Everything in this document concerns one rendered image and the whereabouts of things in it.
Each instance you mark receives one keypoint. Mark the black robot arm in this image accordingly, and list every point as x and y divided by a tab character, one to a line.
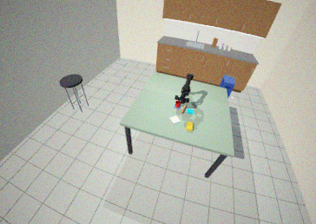
186	88

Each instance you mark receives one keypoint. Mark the yellow block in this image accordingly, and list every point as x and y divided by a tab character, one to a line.
189	126

